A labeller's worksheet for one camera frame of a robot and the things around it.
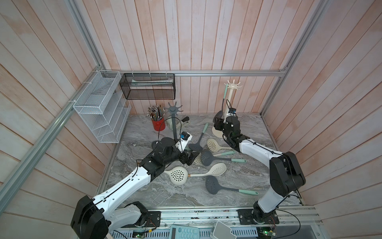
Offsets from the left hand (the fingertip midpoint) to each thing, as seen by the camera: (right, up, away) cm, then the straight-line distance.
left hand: (191, 149), depth 75 cm
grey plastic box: (+12, -33, -13) cm, 38 cm away
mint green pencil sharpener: (-17, +16, +41) cm, 47 cm away
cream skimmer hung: (+15, -1, +25) cm, 29 cm away
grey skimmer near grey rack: (+5, -2, +26) cm, 27 cm away
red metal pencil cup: (-23, +13, +29) cm, 39 cm away
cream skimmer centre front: (+16, -15, +14) cm, 26 cm away
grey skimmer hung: (+12, -9, +19) cm, 24 cm away
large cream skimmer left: (-8, -16, +9) cm, 20 cm away
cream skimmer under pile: (+4, -10, +17) cm, 20 cm away
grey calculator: (-4, -38, -7) cm, 39 cm away
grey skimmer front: (+13, -22, +8) cm, 27 cm away
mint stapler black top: (-6, +15, +35) cm, 38 cm away
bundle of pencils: (-24, +21, +23) cm, 40 cm away
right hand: (+17, +18, +16) cm, 29 cm away
